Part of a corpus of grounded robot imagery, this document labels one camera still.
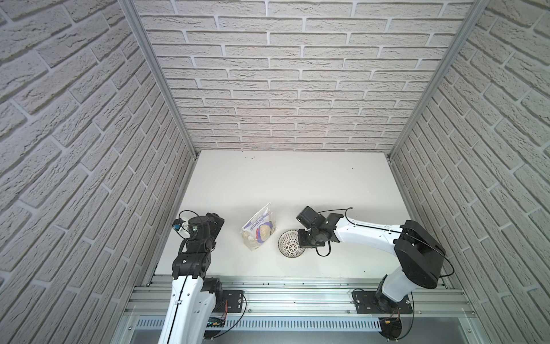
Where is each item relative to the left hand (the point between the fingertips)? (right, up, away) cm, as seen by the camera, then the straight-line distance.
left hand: (211, 217), depth 79 cm
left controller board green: (+3, -35, -7) cm, 35 cm away
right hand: (+32, -13, +5) cm, 35 cm away
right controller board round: (+63, -35, -9) cm, 73 cm away
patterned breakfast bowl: (+29, -13, +8) cm, 33 cm away
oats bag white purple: (+18, -4, -1) cm, 19 cm away
